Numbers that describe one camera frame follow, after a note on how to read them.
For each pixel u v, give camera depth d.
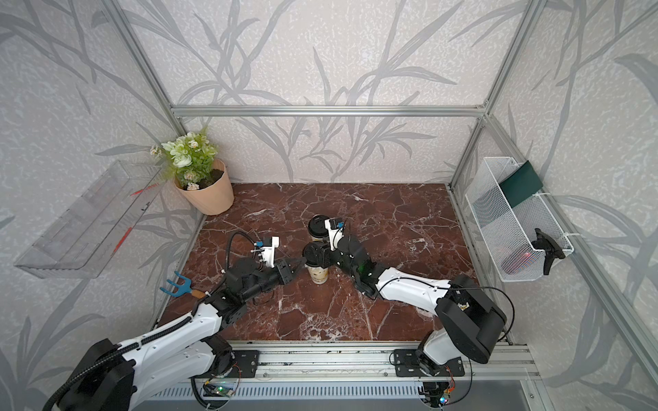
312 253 0.76
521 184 0.72
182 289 0.89
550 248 0.57
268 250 0.72
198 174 0.99
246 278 0.61
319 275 0.83
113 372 0.40
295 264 0.77
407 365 0.73
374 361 0.76
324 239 0.83
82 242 0.63
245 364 0.74
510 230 0.85
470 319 0.43
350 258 0.61
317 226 0.85
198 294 0.86
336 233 0.68
